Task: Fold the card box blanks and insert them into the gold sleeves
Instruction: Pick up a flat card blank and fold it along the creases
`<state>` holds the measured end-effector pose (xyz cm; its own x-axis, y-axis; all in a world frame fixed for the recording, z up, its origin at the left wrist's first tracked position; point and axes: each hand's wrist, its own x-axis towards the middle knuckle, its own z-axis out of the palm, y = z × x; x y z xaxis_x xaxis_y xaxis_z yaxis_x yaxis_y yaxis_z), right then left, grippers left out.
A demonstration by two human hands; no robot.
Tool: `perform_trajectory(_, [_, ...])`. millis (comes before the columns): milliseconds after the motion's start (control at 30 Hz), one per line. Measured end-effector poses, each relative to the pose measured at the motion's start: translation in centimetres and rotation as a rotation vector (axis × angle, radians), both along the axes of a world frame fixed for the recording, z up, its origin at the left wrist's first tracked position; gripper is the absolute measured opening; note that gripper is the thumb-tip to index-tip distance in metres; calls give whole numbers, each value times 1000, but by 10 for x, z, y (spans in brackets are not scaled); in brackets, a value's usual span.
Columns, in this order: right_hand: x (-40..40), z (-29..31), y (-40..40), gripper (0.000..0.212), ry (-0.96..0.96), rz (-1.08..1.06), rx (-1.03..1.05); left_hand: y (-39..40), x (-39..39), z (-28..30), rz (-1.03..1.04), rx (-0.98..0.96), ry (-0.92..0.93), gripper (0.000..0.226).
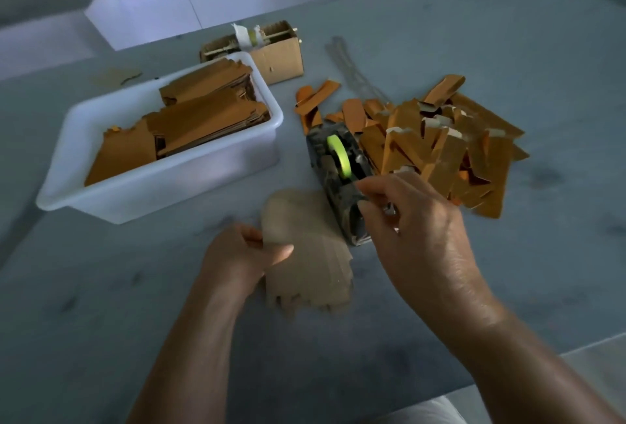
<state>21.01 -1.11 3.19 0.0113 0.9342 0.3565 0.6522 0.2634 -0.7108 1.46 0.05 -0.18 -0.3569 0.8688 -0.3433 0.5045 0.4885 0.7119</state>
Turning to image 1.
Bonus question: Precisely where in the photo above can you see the gold cartons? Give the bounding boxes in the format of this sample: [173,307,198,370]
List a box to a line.
[85,58,270,186]

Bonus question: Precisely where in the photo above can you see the green tape roll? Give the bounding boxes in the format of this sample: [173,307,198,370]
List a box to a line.
[325,134,353,180]

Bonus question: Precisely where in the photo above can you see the pile of beige blanks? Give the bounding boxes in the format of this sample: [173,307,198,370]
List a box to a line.
[259,189,355,317]

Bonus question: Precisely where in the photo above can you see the person's left hand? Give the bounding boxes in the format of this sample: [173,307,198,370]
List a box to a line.
[200,222,295,307]

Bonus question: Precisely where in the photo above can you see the black tape dispenser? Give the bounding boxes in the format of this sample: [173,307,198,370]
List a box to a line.
[306,122,378,246]

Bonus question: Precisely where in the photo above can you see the person's pale clothing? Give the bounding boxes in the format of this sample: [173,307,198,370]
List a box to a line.
[366,394,471,424]

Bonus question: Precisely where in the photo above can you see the person's left forearm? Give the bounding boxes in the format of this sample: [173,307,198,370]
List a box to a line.
[127,286,256,424]

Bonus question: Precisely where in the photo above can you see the white plastic bin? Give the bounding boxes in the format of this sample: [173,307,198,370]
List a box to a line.
[36,51,285,225]

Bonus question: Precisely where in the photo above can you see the person's right hand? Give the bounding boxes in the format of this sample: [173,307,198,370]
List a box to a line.
[355,169,505,332]

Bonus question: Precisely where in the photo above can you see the pile of gold boxes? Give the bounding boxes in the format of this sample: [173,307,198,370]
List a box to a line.
[295,73,530,219]

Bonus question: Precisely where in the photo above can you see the small cardboard box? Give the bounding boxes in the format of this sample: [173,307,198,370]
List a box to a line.
[200,20,305,86]

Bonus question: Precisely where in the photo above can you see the person's right forearm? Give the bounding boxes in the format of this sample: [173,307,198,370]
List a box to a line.
[445,301,626,424]

